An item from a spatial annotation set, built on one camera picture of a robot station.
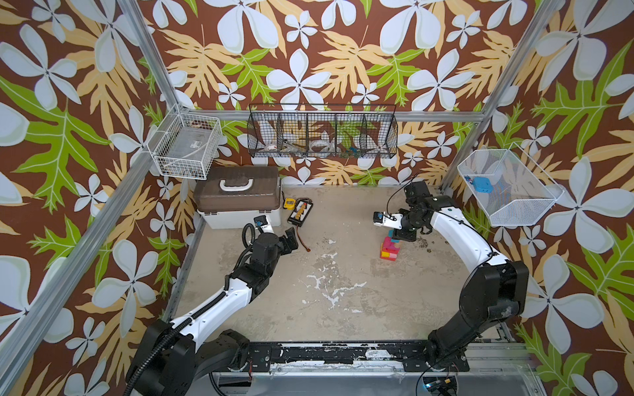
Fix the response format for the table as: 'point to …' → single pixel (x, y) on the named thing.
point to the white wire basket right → (522, 191)
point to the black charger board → (300, 212)
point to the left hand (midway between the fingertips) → (282, 228)
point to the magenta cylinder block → (386, 242)
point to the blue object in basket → (482, 184)
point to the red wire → (307, 249)
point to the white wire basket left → (185, 145)
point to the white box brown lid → (231, 197)
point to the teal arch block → (395, 241)
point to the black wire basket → (322, 130)
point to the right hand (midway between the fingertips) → (396, 226)
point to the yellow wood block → (385, 254)
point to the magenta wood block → (390, 251)
